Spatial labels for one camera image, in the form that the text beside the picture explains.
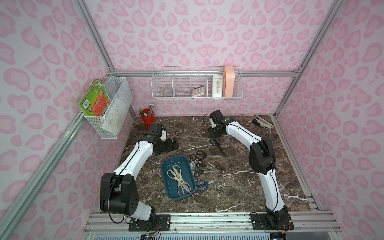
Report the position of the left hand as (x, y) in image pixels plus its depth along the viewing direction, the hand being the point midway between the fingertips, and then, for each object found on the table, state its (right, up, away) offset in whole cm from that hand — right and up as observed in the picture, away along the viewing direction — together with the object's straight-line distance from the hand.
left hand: (172, 145), depth 87 cm
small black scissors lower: (+15, -16, +3) cm, 22 cm away
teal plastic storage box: (+9, -17, +2) cm, 19 cm away
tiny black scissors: (+12, -9, +9) cm, 17 cm away
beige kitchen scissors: (+2, -17, +1) cm, 17 cm away
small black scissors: (+17, -13, +6) cm, 22 cm away
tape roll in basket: (-5, +32, +6) cm, 32 cm away
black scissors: (+28, +1, +17) cm, 33 cm away
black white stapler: (+64, +14, +26) cm, 70 cm away
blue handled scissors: (+18, -22, -1) cm, 29 cm away
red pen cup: (-22, +16, +22) cm, 35 cm away
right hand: (+24, +7, +13) cm, 29 cm away
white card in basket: (+27, +36, +5) cm, 45 cm away
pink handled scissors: (+9, -23, -4) cm, 25 cm away
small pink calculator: (+16, +33, +7) cm, 37 cm away
